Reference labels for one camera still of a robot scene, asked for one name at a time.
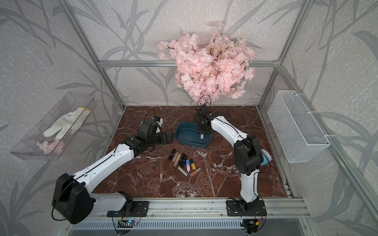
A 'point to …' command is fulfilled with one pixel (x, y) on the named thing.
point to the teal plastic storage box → (187, 133)
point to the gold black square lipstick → (193, 164)
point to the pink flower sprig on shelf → (51, 146)
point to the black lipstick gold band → (181, 159)
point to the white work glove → (69, 123)
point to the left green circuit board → (129, 223)
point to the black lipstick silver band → (184, 158)
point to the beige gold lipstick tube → (175, 157)
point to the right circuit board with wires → (250, 226)
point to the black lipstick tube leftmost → (171, 155)
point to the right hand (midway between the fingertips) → (200, 130)
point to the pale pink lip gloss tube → (202, 136)
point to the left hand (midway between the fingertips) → (168, 135)
